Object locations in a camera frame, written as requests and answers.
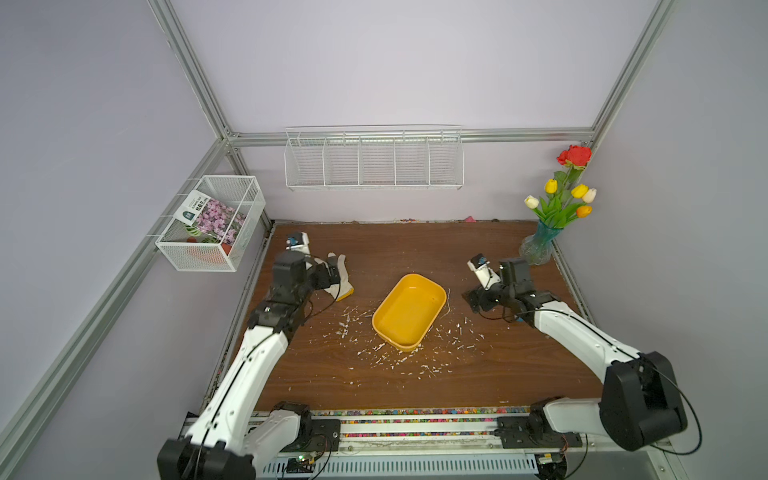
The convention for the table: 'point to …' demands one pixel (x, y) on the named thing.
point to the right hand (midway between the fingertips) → (476, 283)
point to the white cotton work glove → (344, 287)
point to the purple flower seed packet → (209, 217)
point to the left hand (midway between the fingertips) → (321, 262)
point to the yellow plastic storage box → (407, 314)
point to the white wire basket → (180, 249)
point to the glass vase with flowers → (562, 203)
